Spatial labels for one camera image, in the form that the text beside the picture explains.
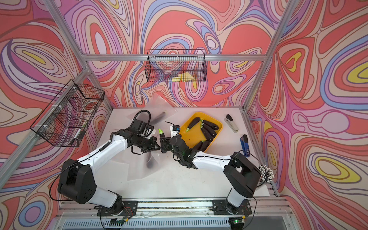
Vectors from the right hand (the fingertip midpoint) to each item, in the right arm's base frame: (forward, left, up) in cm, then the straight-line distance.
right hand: (163, 142), depth 82 cm
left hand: (-3, +1, -2) cm, 4 cm away
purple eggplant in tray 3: (+16, -32, -12) cm, 37 cm away
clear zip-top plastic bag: (+38, +8, -10) cm, 40 cm away
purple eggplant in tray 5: (+3, -26, -11) cm, 28 cm away
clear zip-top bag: (-6, +17, -13) cm, 22 cm away
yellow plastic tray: (+21, -24, -14) cm, 35 cm away
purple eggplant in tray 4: (+12, -28, -12) cm, 33 cm away
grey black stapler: (+25, -48, -12) cm, 55 cm away
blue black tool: (+5, -53, -13) cm, 55 cm away
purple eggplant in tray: (+23, -19, -12) cm, 33 cm away
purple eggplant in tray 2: (+21, -32, -12) cm, 40 cm away
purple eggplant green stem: (+27, +9, -11) cm, 30 cm away
